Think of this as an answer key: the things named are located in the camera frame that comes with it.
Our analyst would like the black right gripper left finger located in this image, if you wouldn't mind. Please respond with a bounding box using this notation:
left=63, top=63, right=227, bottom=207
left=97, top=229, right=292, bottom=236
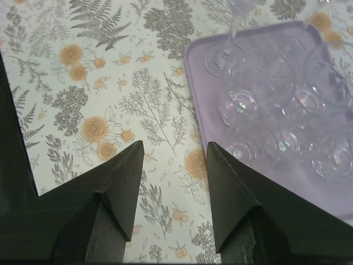
left=1, top=141, right=144, bottom=262

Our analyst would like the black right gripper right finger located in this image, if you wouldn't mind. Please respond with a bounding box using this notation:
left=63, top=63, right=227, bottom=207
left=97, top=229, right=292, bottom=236
left=206, top=142, right=352, bottom=262

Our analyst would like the small clear shot glass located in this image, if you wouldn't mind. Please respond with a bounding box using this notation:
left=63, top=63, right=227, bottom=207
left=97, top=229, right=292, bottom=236
left=220, top=121, right=278, bottom=172

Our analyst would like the small clear tumbler front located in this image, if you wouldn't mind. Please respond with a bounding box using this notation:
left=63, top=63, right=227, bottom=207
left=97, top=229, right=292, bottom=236
left=278, top=121, right=318, bottom=161

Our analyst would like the clear faceted tumbler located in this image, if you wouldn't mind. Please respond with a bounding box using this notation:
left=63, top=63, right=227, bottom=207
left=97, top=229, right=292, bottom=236
left=284, top=41, right=352, bottom=119
left=218, top=71, right=290, bottom=125

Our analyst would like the tall clear champagne flute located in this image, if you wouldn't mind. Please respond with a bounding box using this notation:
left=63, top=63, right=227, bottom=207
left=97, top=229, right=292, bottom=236
left=204, top=1, right=258, bottom=77

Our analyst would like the clear wine glass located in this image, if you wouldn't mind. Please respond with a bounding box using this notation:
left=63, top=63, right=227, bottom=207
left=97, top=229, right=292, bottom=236
left=260, top=35, right=307, bottom=81

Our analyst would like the lavender plastic tray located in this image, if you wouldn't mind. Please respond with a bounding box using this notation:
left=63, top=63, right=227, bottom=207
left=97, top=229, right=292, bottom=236
left=184, top=20, right=352, bottom=221

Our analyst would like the small clear glass left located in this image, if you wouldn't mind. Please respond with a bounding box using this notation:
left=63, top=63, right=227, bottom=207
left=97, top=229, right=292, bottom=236
left=312, top=123, right=352, bottom=182

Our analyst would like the floral patterned table mat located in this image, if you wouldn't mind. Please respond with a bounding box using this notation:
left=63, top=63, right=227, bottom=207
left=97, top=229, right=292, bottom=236
left=1, top=1, right=352, bottom=264

